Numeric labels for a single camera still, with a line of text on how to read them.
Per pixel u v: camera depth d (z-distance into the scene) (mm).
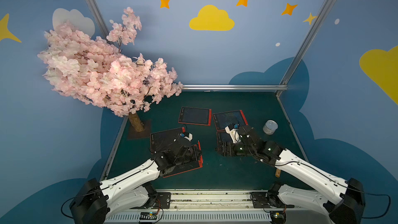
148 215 731
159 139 952
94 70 549
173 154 602
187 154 664
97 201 392
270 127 967
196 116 1076
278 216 733
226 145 662
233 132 691
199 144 807
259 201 745
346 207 379
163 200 744
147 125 998
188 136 759
